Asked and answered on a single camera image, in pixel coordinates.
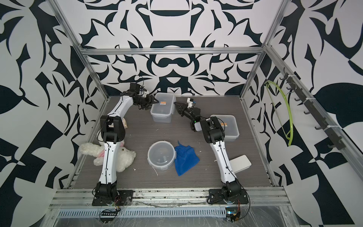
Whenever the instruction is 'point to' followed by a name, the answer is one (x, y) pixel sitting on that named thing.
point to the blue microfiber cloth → (185, 159)
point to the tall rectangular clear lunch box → (162, 112)
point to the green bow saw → (289, 109)
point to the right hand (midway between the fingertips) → (172, 103)
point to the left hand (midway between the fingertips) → (156, 102)
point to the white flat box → (240, 163)
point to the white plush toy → (125, 157)
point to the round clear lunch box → (161, 154)
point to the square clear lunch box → (229, 124)
